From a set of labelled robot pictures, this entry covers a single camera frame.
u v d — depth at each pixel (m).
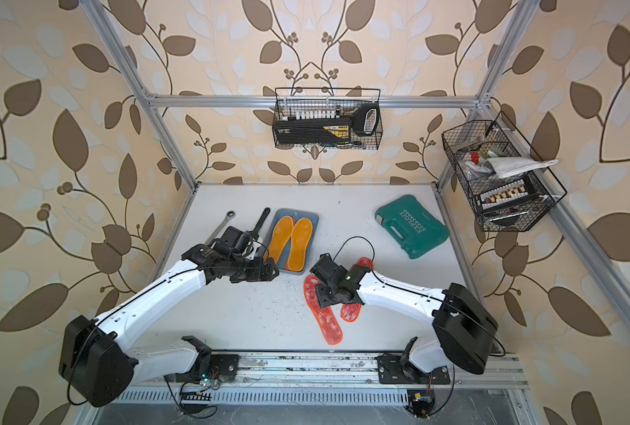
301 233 1.03
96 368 0.49
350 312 0.84
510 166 0.64
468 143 0.87
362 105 0.83
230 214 1.11
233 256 0.64
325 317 0.84
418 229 0.99
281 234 1.02
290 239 1.01
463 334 0.42
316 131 0.83
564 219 0.58
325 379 0.74
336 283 0.63
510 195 0.66
